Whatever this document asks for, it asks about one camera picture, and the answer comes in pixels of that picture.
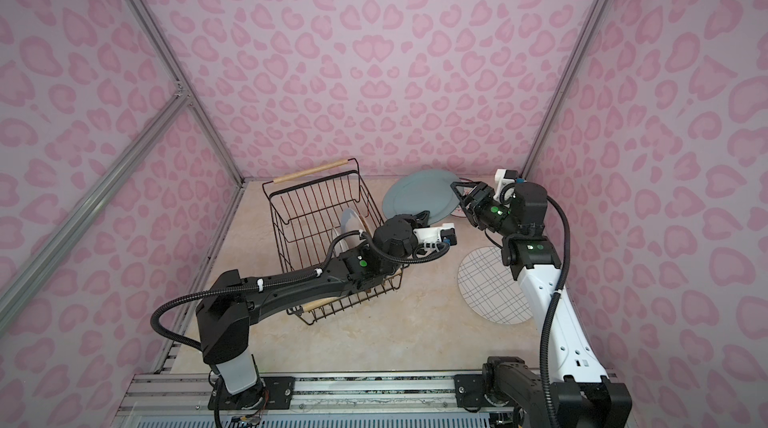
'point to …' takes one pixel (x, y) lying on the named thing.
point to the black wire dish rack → (310, 211)
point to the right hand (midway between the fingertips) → (455, 189)
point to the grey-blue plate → (417, 191)
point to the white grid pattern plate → (488, 287)
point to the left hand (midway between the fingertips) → (425, 203)
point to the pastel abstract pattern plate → (351, 221)
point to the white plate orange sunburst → (459, 212)
